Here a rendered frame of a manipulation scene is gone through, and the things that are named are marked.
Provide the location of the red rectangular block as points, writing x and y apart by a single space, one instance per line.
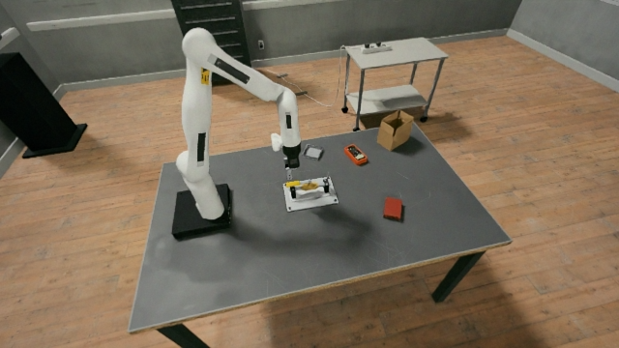
392 209

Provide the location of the brown cardboard box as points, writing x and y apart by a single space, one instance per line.
396 132

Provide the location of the orange handheld multimeter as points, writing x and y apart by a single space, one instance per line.
355 154

